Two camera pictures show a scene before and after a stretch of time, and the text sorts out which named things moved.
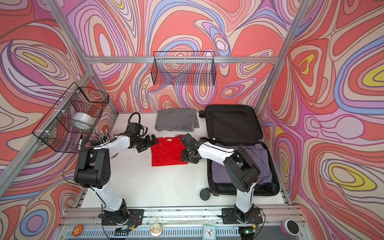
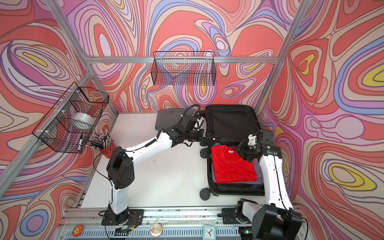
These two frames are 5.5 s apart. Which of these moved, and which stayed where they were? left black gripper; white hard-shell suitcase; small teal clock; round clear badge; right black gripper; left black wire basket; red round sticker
Moved: left black gripper; right black gripper
Stayed: red round sticker; left black wire basket; white hard-shell suitcase; round clear badge; small teal clock
